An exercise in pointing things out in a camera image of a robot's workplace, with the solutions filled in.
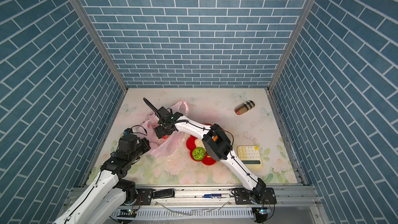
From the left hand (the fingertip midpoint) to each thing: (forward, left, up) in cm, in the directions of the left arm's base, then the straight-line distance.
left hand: (151, 140), depth 84 cm
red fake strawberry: (+1, -8, +1) cm, 8 cm away
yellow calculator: (-7, -55, -5) cm, 56 cm away
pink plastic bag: (-4, -7, +1) cm, 8 cm away
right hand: (+9, -3, -5) cm, 11 cm away
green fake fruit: (-7, -26, -1) cm, 27 cm away
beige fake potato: (-1, -26, -3) cm, 26 cm away
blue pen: (-26, -33, -7) cm, 43 cm away
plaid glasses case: (+26, -57, -4) cm, 63 cm away
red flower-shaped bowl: (0, -21, -5) cm, 22 cm away
